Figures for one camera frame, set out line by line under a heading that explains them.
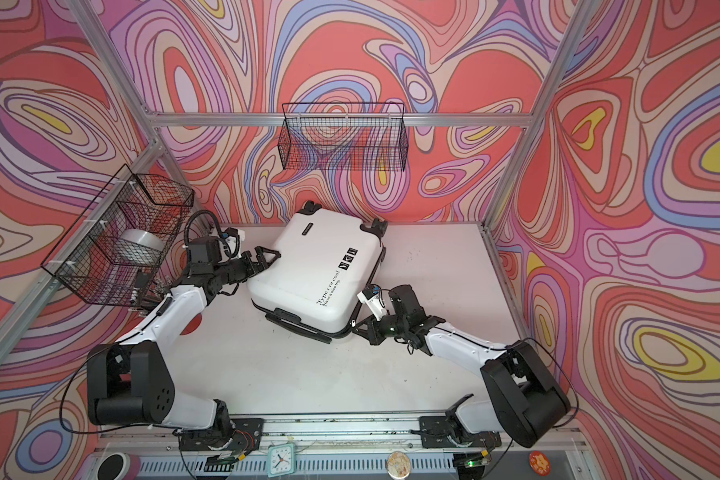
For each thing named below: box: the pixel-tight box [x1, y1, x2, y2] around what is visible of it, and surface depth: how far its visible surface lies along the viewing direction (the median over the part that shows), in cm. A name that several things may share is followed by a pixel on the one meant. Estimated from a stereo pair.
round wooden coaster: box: [386, 451, 412, 480], surface depth 70 cm
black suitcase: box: [248, 201, 388, 344], surface depth 84 cm
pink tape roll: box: [96, 452, 140, 480], surface depth 67 cm
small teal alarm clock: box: [267, 443, 295, 477], surface depth 70 cm
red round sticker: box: [529, 450, 551, 476], surface depth 70 cm
